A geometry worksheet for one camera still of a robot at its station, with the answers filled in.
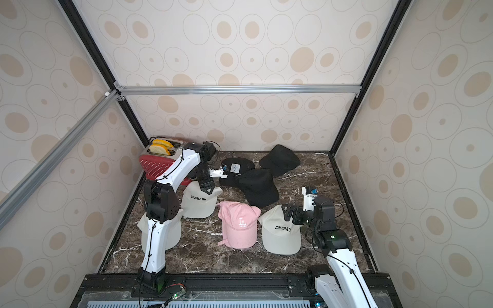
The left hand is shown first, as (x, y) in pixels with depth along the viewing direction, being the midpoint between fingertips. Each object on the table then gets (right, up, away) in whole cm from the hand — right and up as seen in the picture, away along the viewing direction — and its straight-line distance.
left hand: (210, 183), depth 93 cm
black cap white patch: (+10, +8, +12) cm, 17 cm away
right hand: (+36, -9, -15) cm, 40 cm away
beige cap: (-7, -10, -1) cm, 12 cm away
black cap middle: (+23, -2, +5) cm, 24 cm away
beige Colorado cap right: (+32, -23, -8) cm, 40 cm away
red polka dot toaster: (-28, +9, +2) cm, 29 cm away
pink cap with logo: (+15, -16, -13) cm, 26 cm away
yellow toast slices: (-24, +18, +1) cm, 30 cm away
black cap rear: (+37, +12, +21) cm, 45 cm away
